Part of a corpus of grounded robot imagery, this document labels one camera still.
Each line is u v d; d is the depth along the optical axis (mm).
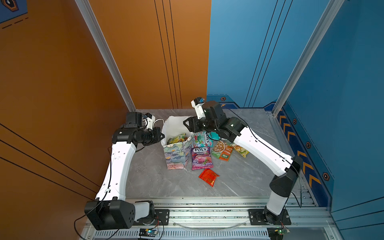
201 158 916
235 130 497
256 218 726
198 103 613
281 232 695
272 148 474
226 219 743
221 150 965
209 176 866
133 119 568
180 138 911
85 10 700
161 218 731
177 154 779
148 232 706
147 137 623
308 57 866
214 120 524
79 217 364
